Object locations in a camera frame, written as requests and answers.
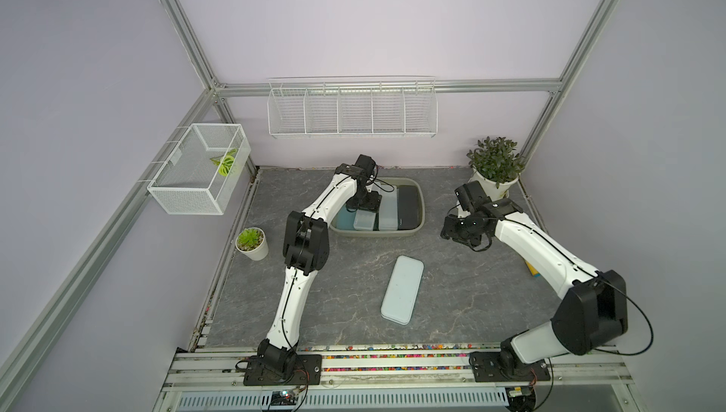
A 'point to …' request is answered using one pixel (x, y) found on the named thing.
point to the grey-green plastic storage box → (375, 232)
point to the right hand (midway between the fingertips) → (447, 233)
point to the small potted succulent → (252, 243)
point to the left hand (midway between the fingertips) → (370, 207)
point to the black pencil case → (408, 209)
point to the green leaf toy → (225, 162)
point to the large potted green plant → (496, 165)
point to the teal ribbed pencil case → (344, 219)
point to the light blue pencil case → (401, 295)
